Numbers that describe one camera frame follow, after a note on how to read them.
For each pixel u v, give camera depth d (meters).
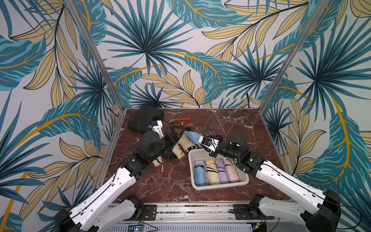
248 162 0.53
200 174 0.83
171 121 1.10
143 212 0.71
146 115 1.10
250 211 0.66
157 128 0.63
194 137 0.69
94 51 0.84
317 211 0.41
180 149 0.94
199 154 0.78
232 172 0.79
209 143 0.57
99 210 0.42
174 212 0.75
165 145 0.60
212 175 0.84
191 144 0.51
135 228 0.72
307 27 0.75
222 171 0.82
